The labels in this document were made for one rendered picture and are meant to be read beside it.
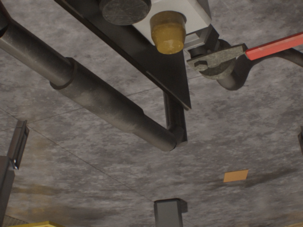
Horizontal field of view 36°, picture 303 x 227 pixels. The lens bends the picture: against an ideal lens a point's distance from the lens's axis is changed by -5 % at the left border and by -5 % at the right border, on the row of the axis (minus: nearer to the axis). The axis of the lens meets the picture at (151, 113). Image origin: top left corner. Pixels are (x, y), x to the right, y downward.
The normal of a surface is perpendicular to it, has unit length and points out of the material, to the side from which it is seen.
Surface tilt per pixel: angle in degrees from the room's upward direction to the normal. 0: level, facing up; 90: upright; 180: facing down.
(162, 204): 90
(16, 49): 15
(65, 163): 0
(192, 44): 52
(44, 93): 0
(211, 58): 0
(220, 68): 81
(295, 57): 35
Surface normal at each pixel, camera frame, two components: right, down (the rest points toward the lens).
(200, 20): 0.09, 0.90
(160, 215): -0.07, -0.43
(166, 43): -0.01, 0.76
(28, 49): 0.68, 0.44
